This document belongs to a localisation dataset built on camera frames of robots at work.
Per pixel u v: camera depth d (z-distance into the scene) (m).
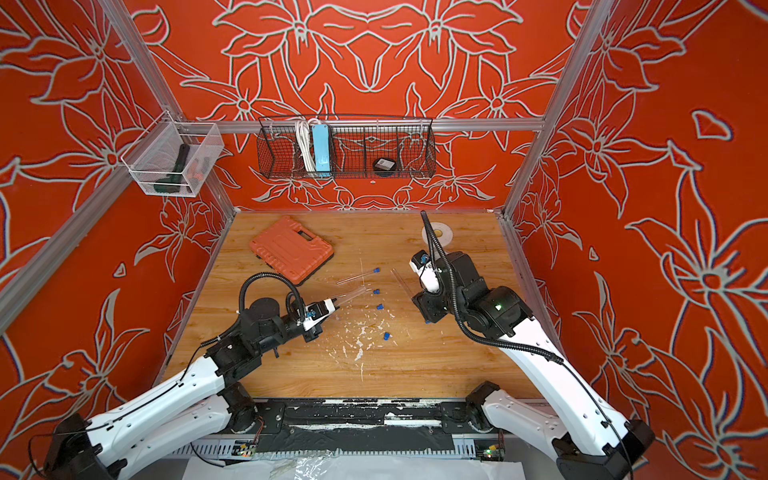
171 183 0.79
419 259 0.60
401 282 0.98
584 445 0.38
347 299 0.70
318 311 0.59
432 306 0.60
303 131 0.87
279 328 0.57
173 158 0.91
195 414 0.57
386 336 0.87
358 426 0.73
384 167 0.95
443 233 1.13
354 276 1.01
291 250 1.02
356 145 1.07
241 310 0.55
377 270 1.02
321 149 0.90
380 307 0.92
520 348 0.41
